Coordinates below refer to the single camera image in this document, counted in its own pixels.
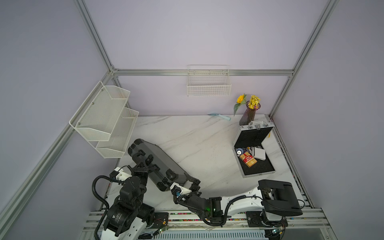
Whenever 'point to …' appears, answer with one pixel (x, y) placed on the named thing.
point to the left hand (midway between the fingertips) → (146, 162)
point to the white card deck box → (258, 153)
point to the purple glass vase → (248, 115)
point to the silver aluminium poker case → (253, 134)
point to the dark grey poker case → (151, 156)
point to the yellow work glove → (269, 136)
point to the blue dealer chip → (240, 151)
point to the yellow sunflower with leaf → (241, 100)
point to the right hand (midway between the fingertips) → (182, 179)
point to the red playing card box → (248, 159)
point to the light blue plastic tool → (220, 115)
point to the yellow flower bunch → (254, 102)
